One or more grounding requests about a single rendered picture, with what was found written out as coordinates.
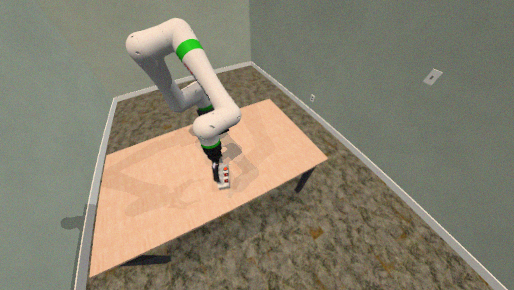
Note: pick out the white power strip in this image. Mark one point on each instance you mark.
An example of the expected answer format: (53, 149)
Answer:
(224, 176)

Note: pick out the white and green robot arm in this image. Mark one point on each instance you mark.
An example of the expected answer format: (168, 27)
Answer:
(148, 49)

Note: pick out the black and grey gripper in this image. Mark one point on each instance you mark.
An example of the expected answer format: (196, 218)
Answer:
(216, 159)

